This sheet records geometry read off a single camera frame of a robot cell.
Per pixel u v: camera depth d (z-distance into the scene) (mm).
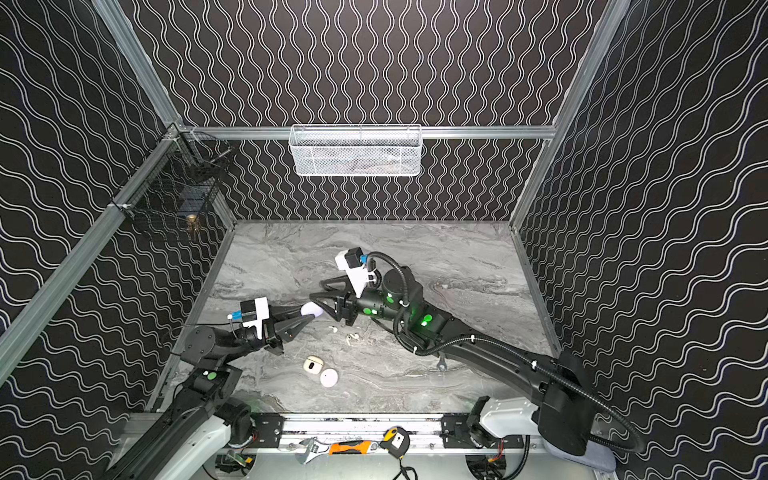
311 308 609
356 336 901
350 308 560
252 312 530
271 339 577
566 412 393
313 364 835
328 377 828
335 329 919
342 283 628
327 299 567
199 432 575
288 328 585
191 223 828
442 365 856
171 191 925
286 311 606
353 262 554
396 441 711
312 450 717
